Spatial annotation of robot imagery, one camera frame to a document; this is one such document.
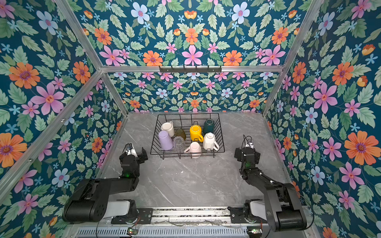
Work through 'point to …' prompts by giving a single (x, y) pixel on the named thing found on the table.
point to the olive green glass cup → (180, 132)
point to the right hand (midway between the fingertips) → (250, 148)
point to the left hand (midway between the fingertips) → (136, 148)
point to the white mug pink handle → (195, 149)
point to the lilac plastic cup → (166, 141)
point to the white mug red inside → (168, 127)
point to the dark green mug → (209, 126)
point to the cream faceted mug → (209, 143)
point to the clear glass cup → (179, 144)
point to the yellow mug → (195, 133)
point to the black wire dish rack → (184, 121)
